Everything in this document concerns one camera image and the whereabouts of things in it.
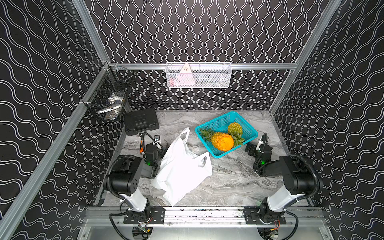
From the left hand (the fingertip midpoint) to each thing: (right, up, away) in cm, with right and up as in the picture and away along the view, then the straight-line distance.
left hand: (159, 141), depth 94 cm
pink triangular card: (+17, +39, -5) cm, 43 cm away
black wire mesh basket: (-27, +25, -10) cm, 38 cm away
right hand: (+63, -1, +2) cm, 63 cm away
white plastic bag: (+14, -14, -10) cm, 22 cm away
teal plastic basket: (+41, +11, +13) cm, 45 cm away
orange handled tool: (-13, -4, +6) cm, 15 cm away
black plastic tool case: (-15, +14, +12) cm, 24 cm away
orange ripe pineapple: (+38, +1, -10) cm, 39 cm away
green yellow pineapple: (+49, +8, +2) cm, 50 cm away
